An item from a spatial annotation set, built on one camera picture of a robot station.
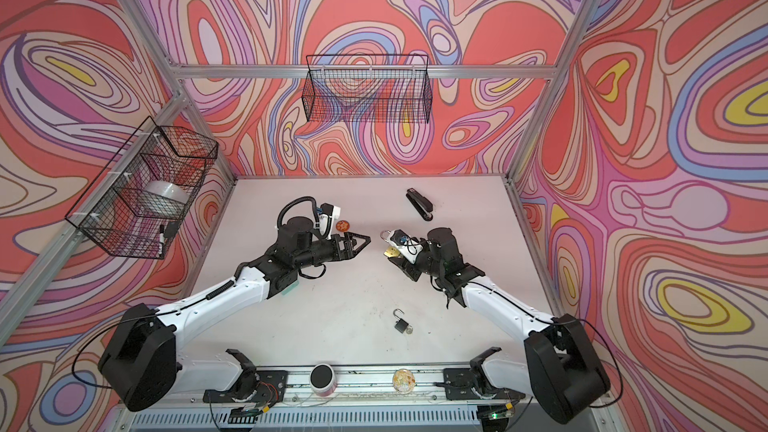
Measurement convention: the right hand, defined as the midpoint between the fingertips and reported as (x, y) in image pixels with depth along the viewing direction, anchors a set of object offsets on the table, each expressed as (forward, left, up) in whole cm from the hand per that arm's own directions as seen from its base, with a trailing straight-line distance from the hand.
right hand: (399, 254), depth 84 cm
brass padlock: (-1, +2, +3) cm, 3 cm away
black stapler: (+25, -10, -8) cm, 28 cm away
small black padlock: (-16, 0, -12) cm, 20 cm away
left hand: (-1, +9, +9) cm, 13 cm away
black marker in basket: (-2, +59, +14) cm, 61 cm away
